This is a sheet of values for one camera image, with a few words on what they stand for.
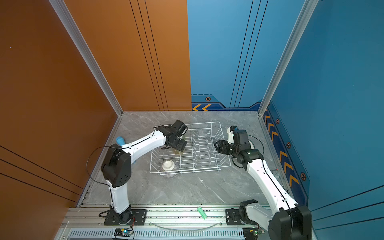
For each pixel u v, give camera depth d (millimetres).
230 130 737
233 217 725
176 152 915
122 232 709
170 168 828
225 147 710
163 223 726
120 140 997
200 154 912
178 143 791
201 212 740
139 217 738
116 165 497
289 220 388
